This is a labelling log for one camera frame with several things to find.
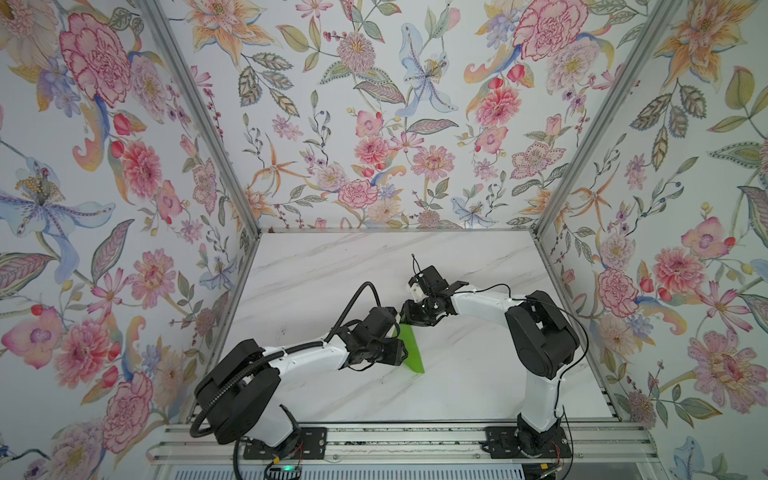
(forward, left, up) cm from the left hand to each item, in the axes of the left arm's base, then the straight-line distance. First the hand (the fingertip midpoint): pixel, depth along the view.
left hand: (407, 357), depth 83 cm
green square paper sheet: (+1, -2, -5) cm, 6 cm away
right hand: (+14, +1, -4) cm, 14 cm away
